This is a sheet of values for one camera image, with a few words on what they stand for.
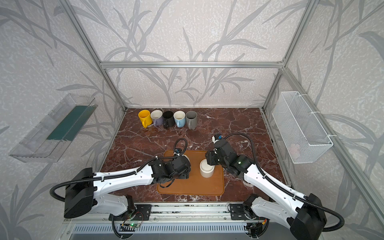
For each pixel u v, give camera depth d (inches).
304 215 15.0
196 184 32.8
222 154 23.3
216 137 27.7
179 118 40.3
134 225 27.8
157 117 41.9
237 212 28.9
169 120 41.5
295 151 28.5
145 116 41.3
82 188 15.9
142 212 28.8
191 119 39.6
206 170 31.7
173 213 29.6
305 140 23.6
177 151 28.7
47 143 25.1
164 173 22.7
